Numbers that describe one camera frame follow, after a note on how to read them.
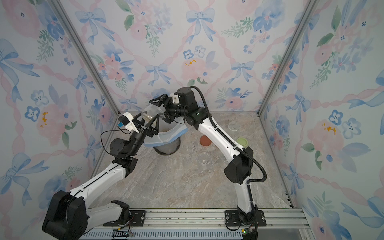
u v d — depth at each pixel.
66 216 0.39
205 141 1.02
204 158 0.95
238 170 0.54
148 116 0.64
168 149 0.93
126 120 0.57
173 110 0.65
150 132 0.62
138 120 0.68
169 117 0.67
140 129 0.63
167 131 0.76
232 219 0.73
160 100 0.63
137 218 0.74
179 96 0.59
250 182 0.54
